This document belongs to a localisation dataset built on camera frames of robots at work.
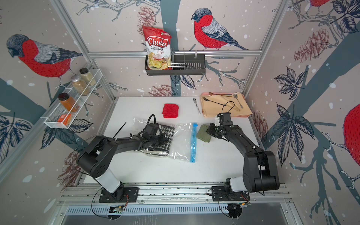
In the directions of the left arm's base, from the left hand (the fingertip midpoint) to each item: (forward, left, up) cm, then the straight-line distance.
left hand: (170, 138), depth 93 cm
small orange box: (-6, +47, +32) cm, 57 cm away
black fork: (+39, -28, -2) cm, 48 cm away
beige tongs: (+35, -49, -4) cm, 60 cm away
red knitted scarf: (+23, +1, +1) cm, 23 cm away
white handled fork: (+37, -18, -2) cm, 41 cm away
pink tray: (+45, -30, -2) cm, 54 cm away
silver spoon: (+43, -55, -2) cm, 70 cm away
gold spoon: (+44, -35, -1) cm, 56 cm away
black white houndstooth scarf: (-7, +4, +1) cm, 8 cm away
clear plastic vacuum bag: (-1, -8, 0) cm, 8 cm away
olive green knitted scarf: (+1, -22, +5) cm, 22 cm away
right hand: (+4, -24, +6) cm, 25 cm away
